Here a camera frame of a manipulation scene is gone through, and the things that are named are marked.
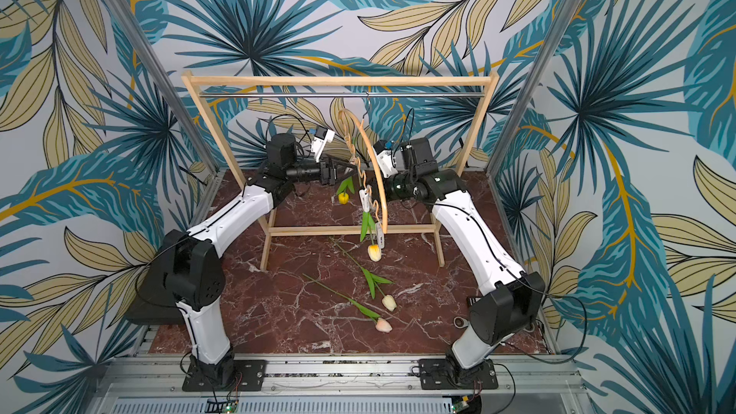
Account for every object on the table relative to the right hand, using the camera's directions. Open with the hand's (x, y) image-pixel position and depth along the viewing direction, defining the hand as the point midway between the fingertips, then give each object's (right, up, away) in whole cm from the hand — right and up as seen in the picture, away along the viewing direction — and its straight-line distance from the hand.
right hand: (362, 189), depth 74 cm
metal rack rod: (-7, +33, +24) cm, 42 cm away
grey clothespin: (+4, -10, -11) cm, 16 cm away
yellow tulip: (-7, -2, +21) cm, 22 cm away
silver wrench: (+29, -38, +8) cm, 48 cm away
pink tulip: (+6, -38, +6) cm, 39 cm away
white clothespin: (+1, -2, -5) cm, 6 cm away
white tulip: (+7, -33, +10) cm, 35 cm away
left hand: (-2, +5, +3) cm, 7 cm away
